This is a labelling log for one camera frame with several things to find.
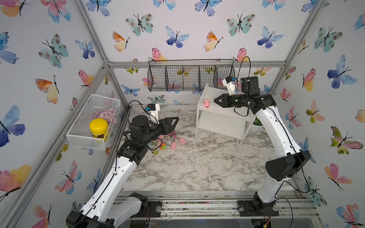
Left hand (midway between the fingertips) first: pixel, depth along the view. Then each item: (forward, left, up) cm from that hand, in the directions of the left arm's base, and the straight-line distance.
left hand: (176, 118), depth 67 cm
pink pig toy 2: (+5, +4, -33) cm, 34 cm away
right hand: (+11, -20, +2) cm, 23 cm away
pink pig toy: (+10, -15, 0) cm, 18 cm away
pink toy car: (+10, +5, -32) cm, 34 cm away
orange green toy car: (+5, +11, -33) cm, 35 cm away
